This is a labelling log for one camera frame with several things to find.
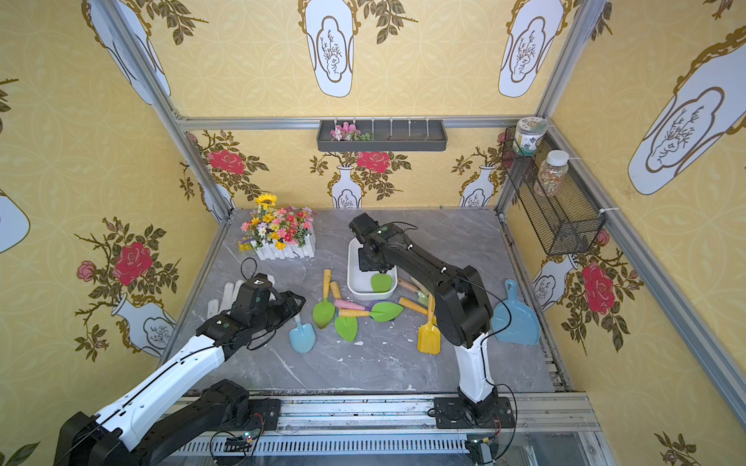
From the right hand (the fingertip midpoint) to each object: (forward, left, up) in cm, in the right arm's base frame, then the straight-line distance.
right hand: (379, 258), depth 93 cm
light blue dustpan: (-16, -46, -14) cm, 51 cm away
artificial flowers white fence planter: (+5, +33, +5) cm, 34 cm away
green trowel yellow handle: (-4, -1, -9) cm, 10 cm away
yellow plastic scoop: (-21, -16, -10) cm, 28 cm away
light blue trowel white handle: (-23, +22, -10) cm, 34 cm away
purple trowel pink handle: (-13, +12, -6) cm, 19 cm away
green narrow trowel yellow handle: (-19, +10, -10) cm, 24 cm away
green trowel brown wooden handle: (-8, -14, -10) cm, 19 cm away
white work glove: (-10, +50, -10) cm, 52 cm away
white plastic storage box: (-4, +7, -9) cm, 12 cm away
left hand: (-16, +24, +1) cm, 29 cm away
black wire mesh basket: (+5, -52, +16) cm, 55 cm away
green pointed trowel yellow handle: (-15, +17, -10) cm, 25 cm away
